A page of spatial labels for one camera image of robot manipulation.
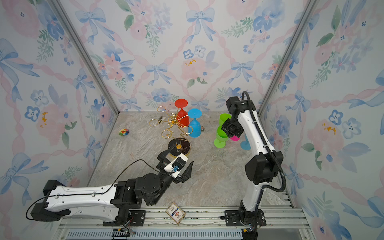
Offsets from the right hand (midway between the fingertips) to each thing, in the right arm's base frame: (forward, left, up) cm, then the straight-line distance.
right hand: (227, 133), depth 82 cm
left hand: (-21, +23, +14) cm, 34 cm away
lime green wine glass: (+27, -3, -16) cm, 31 cm away
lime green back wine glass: (-3, +3, +1) cm, 5 cm away
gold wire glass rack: (+3, +27, -14) cm, 30 cm away
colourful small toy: (+14, +69, -18) cm, 73 cm away
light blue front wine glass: (+5, -16, -20) cm, 26 cm away
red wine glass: (+3, +24, +9) cm, 26 cm away
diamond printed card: (-36, +27, -19) cm, 49 cm away
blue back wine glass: (+4, +18, 0) cm, 18 cm away
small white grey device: (+27, +44, -18) cm, 55 cm away
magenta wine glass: (+10, -9, -18) cm, 23 cm away
